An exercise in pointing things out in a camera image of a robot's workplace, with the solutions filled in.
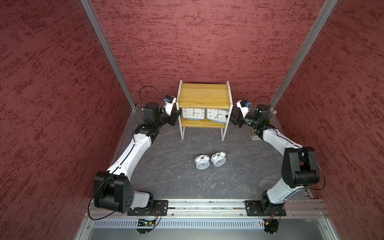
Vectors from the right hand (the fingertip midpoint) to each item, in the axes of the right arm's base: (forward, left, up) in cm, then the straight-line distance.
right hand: (227, 115), depth 86 cm
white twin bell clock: (-21, +7, -13) cm, 26 cm away
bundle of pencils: (+7, -31, -5) cm, 32 cm away
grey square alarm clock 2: (+1, +6, -1) cm, 6 cm away
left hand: (-2, +29, +7) cm, 30 cm away
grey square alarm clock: (+3, +20, -1) cm, 21 cm away
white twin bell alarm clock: (-23, +16, -13) cm, 31 cm away
